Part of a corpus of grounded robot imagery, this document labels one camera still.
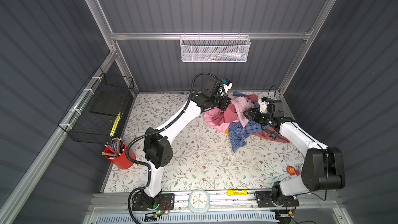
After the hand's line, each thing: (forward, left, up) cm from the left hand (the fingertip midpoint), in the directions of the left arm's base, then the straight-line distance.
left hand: (230, 101), depth 81 cm
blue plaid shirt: (-7, -6, -19) cm, 21 cm away
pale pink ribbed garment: (+6, -9, -10) cm, 15 cm away
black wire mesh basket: (-7, +69, +1) cm, 69 cm away
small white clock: (-41, +19, -24) cm, 51 cm away
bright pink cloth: (+2, +7, -17) cm, 19 cm away
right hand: (-1, -14, -11) cm, 18 cm away
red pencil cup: (-19, +60, -16) cm, 65 cm away
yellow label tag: (-38, 0, -25) cm, 45 cm away
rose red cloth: (-2, -1, -8) cm, 8 cm away
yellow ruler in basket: (-13, +56, +1) cm, 57 cm away
